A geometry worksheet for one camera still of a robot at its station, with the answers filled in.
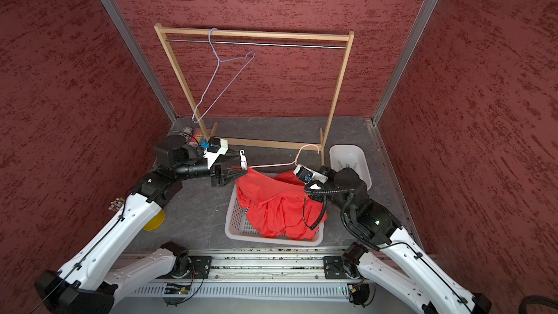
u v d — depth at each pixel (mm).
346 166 1019
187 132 1124
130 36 873
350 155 1025
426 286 411
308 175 527
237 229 795
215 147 526
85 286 376
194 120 940
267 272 739
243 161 641
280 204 809
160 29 642
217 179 571
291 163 630
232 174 580
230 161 645
